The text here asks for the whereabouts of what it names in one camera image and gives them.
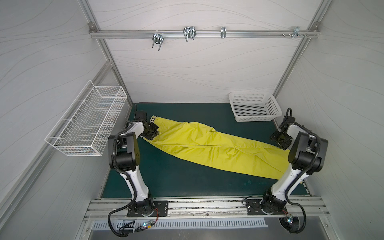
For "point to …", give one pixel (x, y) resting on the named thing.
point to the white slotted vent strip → (150, 224)
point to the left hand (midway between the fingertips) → (160, 131)
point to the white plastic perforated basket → (254, 107)
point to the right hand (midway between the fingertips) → (279, 141)
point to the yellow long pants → (224, 146)
